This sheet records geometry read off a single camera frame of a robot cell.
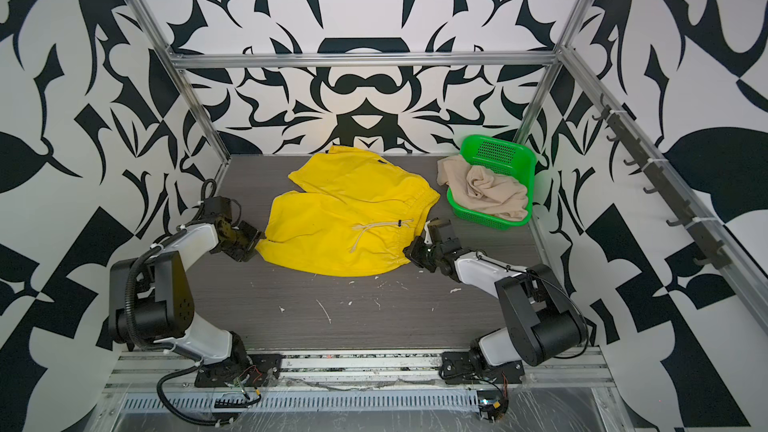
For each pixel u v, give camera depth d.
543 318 0.44
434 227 0.73
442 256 0.71
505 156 1.21
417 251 0.81
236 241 0.78
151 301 0.45
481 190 0.97
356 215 1.02
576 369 0.76
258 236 0.84
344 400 0.71
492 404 0.71
